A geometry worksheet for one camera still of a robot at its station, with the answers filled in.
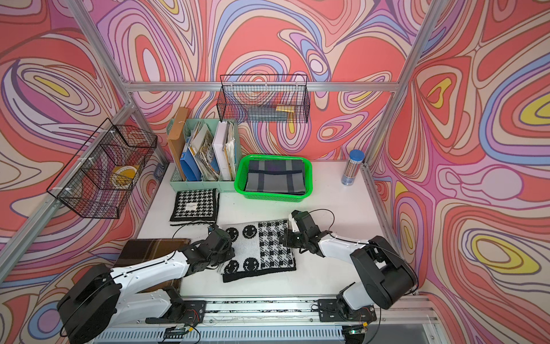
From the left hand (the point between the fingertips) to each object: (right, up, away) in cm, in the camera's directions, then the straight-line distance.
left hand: (238, 251), depth 86 cm
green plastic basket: (+7, +21, +14) cm, 26 cm away
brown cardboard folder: (-24, +45, -2) cm, 51 cm away
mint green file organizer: (-35, +28, +21) cm, 49 cm away
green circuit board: (-19, -23, -14) cm, 33 cm away
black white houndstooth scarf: (-22, +17, +11) cm, 29 cm away
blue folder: (-23, +35, +9) cm, 43 cm away
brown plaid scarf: (-40, +1, -2) cm, 41 cm away
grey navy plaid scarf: (+20, +31, +22) cm, 43 cm away
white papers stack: (-8, +45, +7) cm, 46 cm away
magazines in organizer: (-17, +42, +10) cm, 46 cm away
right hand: (+18, +2, +3) cm, 18 cm away
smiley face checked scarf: (+8, +1, -2) cm, 8 cm away
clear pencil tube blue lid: (+52, +40, +10) cm, 66 cm away
